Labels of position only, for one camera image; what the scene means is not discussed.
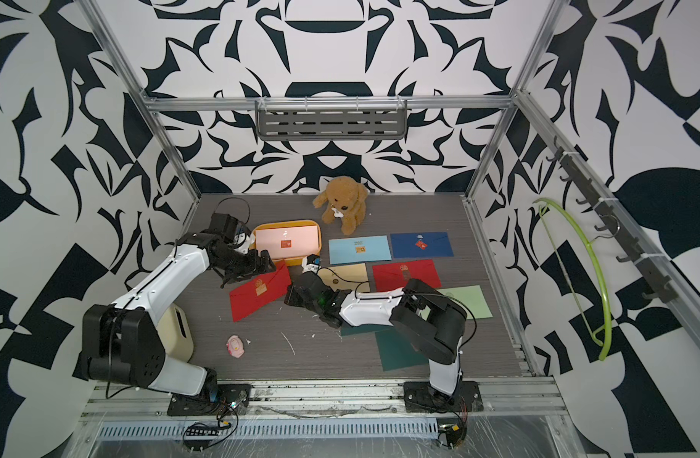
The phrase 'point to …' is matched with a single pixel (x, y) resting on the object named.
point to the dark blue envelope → (414, 245)
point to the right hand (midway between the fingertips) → (285, 284)
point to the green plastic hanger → (540, 204)
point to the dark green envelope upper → (364, 329)
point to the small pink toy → (235, 346)
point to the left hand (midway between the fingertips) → (261, 267)
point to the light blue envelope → (360, 249)
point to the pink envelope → (288, 241)
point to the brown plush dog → (343, 198)
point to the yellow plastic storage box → (277, 223)
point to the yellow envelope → (346, 277)
